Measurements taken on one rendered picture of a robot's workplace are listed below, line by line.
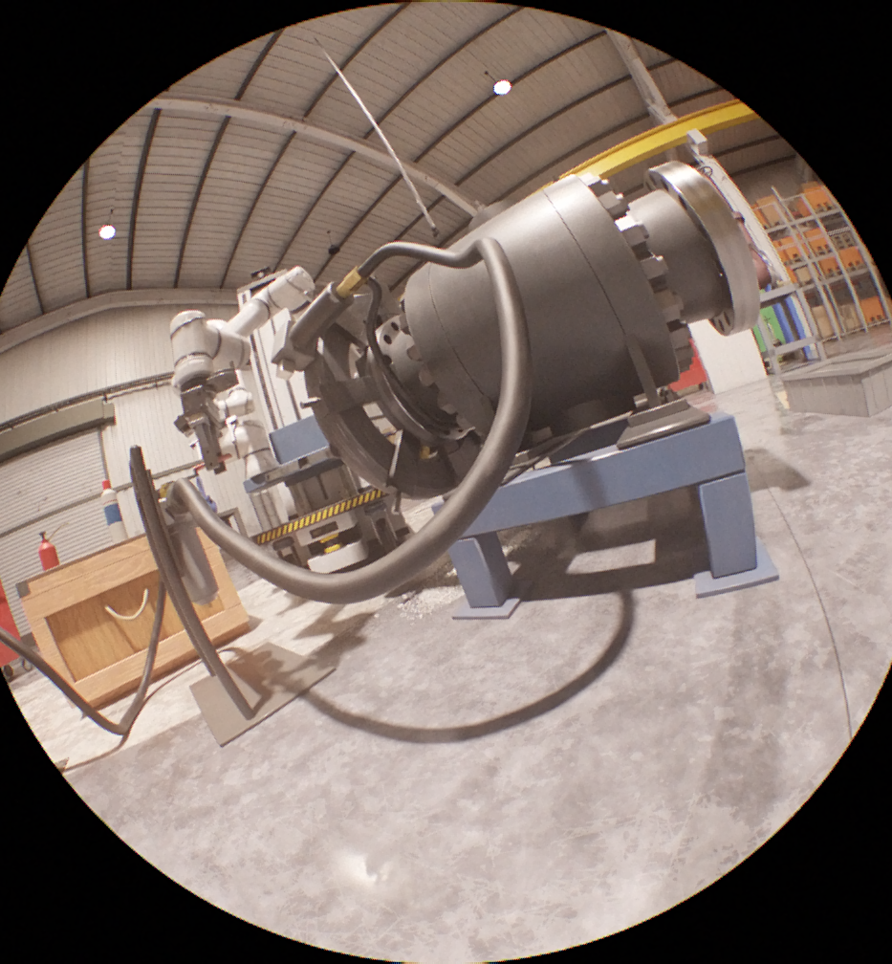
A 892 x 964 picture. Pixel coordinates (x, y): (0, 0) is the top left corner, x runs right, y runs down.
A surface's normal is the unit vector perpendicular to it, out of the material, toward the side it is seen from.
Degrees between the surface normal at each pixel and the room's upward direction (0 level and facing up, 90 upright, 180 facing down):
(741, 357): 90
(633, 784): 0
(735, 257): 117
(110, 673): 90
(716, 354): 90
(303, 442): 90
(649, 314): 123
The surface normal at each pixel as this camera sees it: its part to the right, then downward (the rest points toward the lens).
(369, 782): -0.35, -0.94
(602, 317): -0.33, 0.65
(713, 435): -0.56, 0.25
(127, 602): 0.75, -0.25
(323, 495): 0.17, 0.00
